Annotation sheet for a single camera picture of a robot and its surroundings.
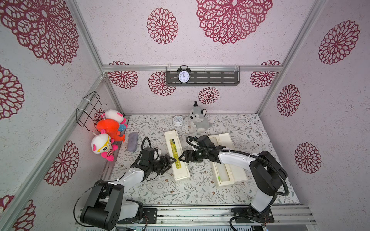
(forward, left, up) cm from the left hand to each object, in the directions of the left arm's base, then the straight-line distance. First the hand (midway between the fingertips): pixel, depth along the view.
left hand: (173, 163), depth 87 cm
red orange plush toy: (+18, +38, +14) cm, 44 cm away
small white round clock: (+37, -1, -4) cm, 37 cm away
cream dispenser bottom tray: (-7, -29, +1) cm, 30 cm away
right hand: (+2, -5, +3) cm, 7 cm away
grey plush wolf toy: (+28, -17, +4) cm, 33 cm away
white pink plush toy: (+28, +38, +11) cm, 49 cm away
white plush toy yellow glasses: (+5, +39, +13) cm, 42 cm away
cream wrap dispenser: (+8, -1, +2) cm, 8 cm away
